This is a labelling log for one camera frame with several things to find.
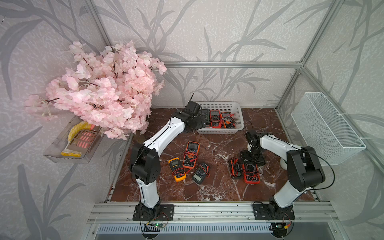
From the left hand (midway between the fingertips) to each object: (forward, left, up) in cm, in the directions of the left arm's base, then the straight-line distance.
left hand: (199, 125), depth 88 cm
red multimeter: (+15, -11, -12) cm, 22 cm away
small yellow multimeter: (-21, +12, -13) cm, 28 cm away
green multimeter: (+16, -3, -9) cm, 18 cm away
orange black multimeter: (+14, -20, -11) cm, 27 cm away
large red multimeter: (-24, -30, -13) cm, 40 cm away
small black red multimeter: (-21, -21, -13) cm, 32 cm away
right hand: (-16, -30, -16) cm, 37 cm away
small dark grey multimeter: (-22, -2, -13) cm, 26 cm away
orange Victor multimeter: (-12, +5, -13) cm, 19 cm away
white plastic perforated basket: (+25, -26, -9) cm, 37 cm away
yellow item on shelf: (-16, +52, +18) cm, 58 cm away
